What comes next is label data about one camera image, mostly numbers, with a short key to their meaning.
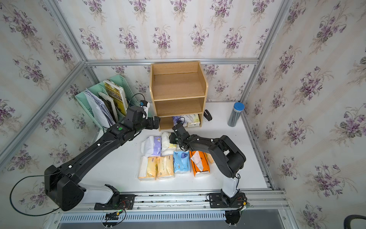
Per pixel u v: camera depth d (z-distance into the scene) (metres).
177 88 0.88
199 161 0.80
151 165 0.82
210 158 0.86
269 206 0.74
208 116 1.08
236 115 0.95
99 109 0.80
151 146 0.86
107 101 0.93
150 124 0.70
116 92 0.93
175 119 1.01
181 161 0.84
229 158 0.48
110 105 0.93
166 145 0.89
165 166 0.80
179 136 0.73
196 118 1.01
